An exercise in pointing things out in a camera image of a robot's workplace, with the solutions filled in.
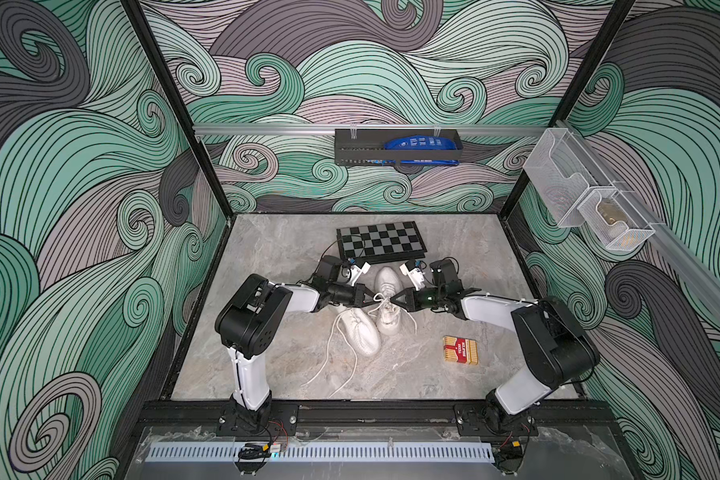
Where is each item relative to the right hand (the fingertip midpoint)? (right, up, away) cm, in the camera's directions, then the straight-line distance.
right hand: (394, 300), depth 90 cm
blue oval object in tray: (+9, +50, +2) cm, 50 cm away
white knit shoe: (-2, -4, -4) cm, 6 cm away
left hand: (-5, +1, -3) cm, 5 cm away
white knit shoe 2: (-10, -9, -3) cm, 14 cm away
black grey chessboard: (-2, +17, +17) cm, 24 cm away
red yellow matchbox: (+18, -13, -7) cm, 23 cm away
